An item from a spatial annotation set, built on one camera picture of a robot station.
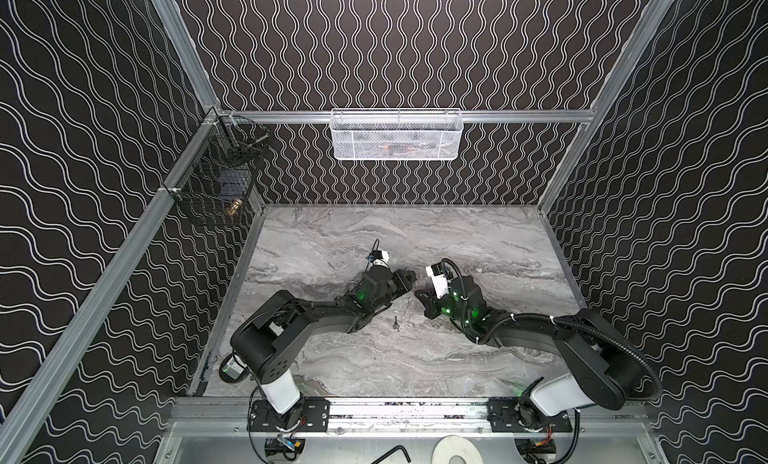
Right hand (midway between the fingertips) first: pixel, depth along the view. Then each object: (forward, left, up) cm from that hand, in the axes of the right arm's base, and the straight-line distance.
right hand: (419, 293), depth 88 cm
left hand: (+1, -2, +6) cm, 6 cm away
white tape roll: (-36, -7, -7) cm, 38 cm away
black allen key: (-38, +8, -8) cm, 39 cm away
